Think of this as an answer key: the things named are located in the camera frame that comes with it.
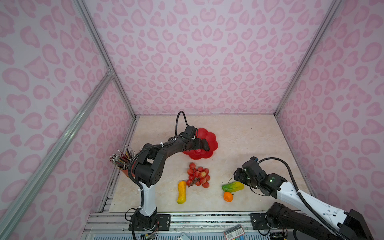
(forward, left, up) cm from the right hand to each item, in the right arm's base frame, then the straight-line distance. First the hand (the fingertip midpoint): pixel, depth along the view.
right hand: (238, 176), depth 81 cm
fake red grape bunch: (-1, +22, 0) cm, 22 cm away
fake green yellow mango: (-5, +4, -3) cm, 7 cm away
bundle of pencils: (+5, +64, +7) cm, 64 cm away
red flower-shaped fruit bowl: (+17, +22, -7) cm, 29 cm away
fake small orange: (-10, +6, -3) cm, 12 cm away
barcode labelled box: (-25, +5, -5) cm, 26 cm away
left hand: (+23, +21, -1) cm, 31 cm away
